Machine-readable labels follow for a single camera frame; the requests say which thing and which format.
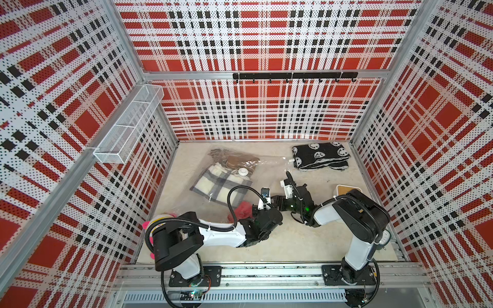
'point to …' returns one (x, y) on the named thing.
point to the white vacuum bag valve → (243, 171)
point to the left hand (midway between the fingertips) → (271, 196)
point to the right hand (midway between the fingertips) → (272, 199)
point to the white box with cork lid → (343, 189)
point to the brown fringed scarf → (234, 160)
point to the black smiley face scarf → (317, 156)
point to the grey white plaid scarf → (216, 182)
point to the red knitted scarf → (243, 210)
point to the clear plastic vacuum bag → (269, 171)
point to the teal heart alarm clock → (385, 239)
